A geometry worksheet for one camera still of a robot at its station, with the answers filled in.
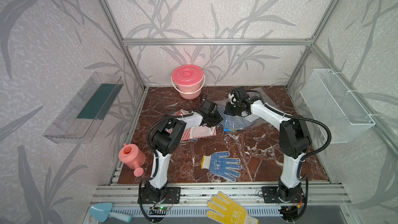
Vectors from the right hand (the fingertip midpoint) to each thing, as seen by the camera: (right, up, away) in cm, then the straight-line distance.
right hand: (223, 110), depth 94 cm
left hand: (+1, -6, +3) cm, 7 cm away
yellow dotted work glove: (+3, -45, -25) cm, 51 cm away
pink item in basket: (+49, -8, -23) cm, 55 cm away
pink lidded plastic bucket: (-22, +19, +6) cm, 30 cm away
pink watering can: (-46, -22, -19) cm, 54 cm away
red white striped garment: (-18, -13, -1) cm, 22 cm away
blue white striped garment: (+6, -7, -2) cm, 9 cm away
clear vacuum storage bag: (+30, +15, +25) cm, 42 cm away
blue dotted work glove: (-3, -29, -11) cm, 31 cm away
